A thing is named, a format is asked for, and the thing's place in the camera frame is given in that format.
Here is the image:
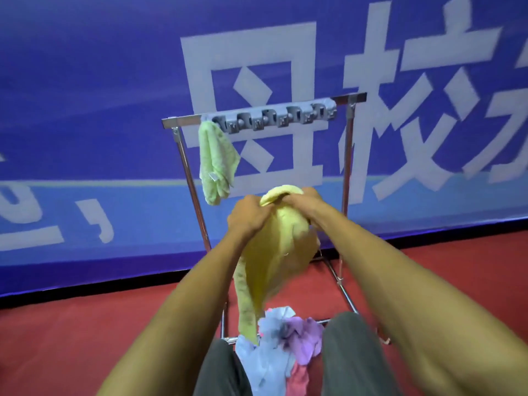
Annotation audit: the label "person's right hand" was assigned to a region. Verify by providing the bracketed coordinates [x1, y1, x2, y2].
[280, 186, 331, 232]

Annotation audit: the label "light green towel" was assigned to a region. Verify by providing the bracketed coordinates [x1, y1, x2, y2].
[197, 120, 241, 206]

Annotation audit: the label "person's left forearm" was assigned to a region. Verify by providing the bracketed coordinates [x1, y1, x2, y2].
[97, 233, 256, 396]

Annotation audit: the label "blue printed banner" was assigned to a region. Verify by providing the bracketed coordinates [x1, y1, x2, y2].
[0, 0, 528, 298]

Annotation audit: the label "purple towel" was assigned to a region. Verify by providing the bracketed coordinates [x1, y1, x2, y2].
[284, 316, 325, 366]

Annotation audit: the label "light blue towel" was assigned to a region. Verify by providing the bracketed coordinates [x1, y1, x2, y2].
[235, 306, 298, 396]

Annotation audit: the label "chrome metal rack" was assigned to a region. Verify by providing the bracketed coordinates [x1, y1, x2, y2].
[161, 92, 393, 347]

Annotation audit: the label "yellow towel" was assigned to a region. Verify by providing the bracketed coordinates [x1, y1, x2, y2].
[233, 184, 322, 346]

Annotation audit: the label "pink towel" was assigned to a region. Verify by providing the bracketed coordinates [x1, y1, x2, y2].
[284, 362, 310, 396]

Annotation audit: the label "person's left hand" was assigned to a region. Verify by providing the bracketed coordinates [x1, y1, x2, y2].
[227, 195, 275, 244]

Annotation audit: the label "person's right forearm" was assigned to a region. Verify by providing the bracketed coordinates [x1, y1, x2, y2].
[317, 210, 528, 396]

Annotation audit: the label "grey trousers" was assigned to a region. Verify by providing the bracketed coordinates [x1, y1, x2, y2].
[192, 311, 403, 396]

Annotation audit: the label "grey plastic hook rail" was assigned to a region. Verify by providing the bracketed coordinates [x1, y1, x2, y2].
[201, 98, 338, 133]

